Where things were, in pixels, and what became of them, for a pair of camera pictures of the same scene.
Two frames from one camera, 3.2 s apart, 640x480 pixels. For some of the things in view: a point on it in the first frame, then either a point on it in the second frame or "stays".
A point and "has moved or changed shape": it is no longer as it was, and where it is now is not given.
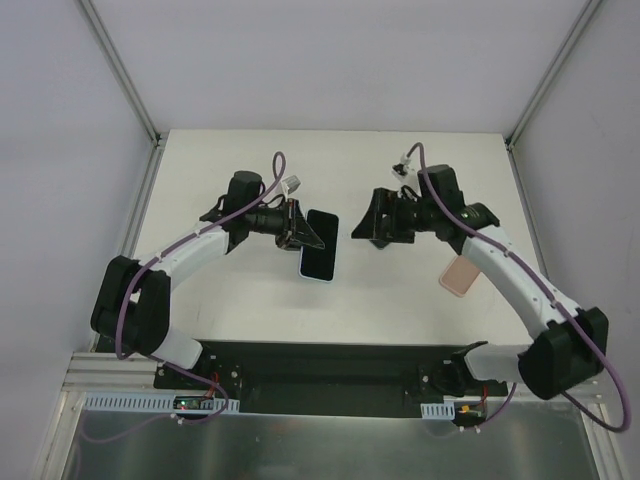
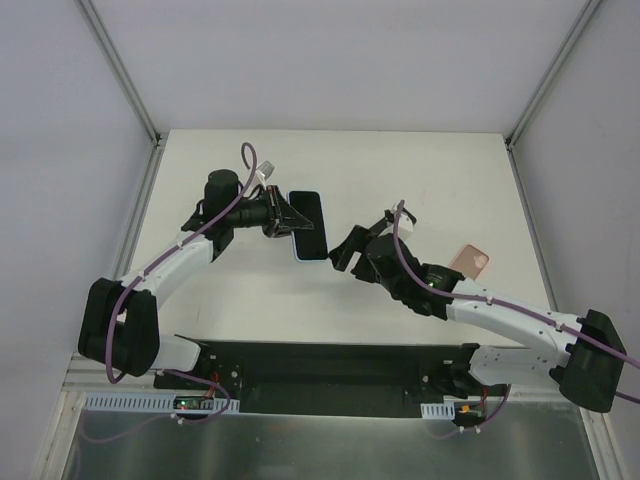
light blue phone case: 319,264 to 310,245
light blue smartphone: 316,263 has moved or changed shape
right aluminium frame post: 550,71 stays
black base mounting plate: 317,377 stays
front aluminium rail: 101,371 stays
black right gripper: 391,216 to 363,254
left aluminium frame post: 158,139 stays
